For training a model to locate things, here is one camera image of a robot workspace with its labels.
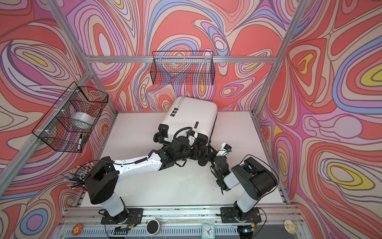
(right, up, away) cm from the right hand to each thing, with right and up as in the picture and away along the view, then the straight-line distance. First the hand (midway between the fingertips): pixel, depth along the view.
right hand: (209, 148), depth 91 cm
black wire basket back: (-17, +53, +8) cm, 57 cm away
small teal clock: (-3, -35, -23) cm, 42 cm away
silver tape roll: (-65, +17, -19) cm, 69 cm away
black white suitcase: (-18, +22, +2) cm, 29 cm away
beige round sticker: (+37, -35, -20) cm, 54 cm away
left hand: (-3, +1, -12) cm, 13 cm away
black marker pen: (-66, +6, -19) cm, 69 cm away
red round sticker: (-66, -36, -21) cm, 77 cm away
